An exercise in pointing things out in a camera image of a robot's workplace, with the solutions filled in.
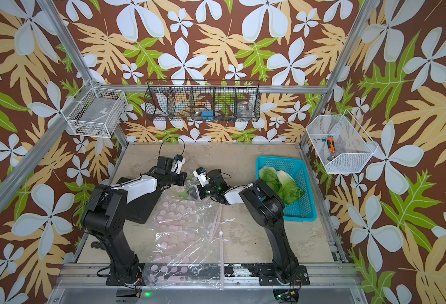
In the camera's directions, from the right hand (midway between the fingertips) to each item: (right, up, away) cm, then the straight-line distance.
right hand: (189, 189), depth 95 cm
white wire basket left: (-41, +37, -9) cm, 56 cm away
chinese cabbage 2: (+49, 0, -6) cm, 49 cm away
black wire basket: (+7, +46, +3) cm, 47 cm away
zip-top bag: (+1, +1, -9) cm, 9 cm away
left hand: (-1, +7, +3) cm, 8 cm away
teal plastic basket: (+55, -9, -6) cm, 56 cm away
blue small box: (+9, +37, -2) cm, 38 cm away
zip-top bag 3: (+1, -24, -17) cm, 30 cm away
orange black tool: (+66, +22, -11) cm, 70 cm away
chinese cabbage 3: (+40, +7, -2) cm, 41 cm away
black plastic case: (-11, +3, -31) cm, 33 cm away
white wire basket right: (+70, +22, -11) cm, 74 cm away
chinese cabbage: (-2, -2, -4) cm, 5 cm away
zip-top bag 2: (-3, -10, -6) cm, 12 cm away
